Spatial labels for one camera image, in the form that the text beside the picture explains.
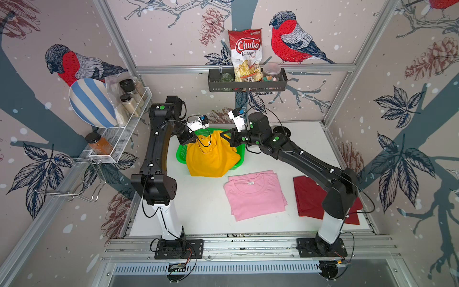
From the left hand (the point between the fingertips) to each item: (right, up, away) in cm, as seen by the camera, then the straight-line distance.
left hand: (194, 133), depth 81 cm
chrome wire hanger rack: (-34, -15, -24) cm, 44 cm away
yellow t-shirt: (+8, -10, -1) cm, 13 cm away
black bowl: (+49, +3, +30) cm, 57 cm away
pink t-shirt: (+29, -31, +7) cm, 43 cm away
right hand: (+13, 0, -5) cm, 14 cm away
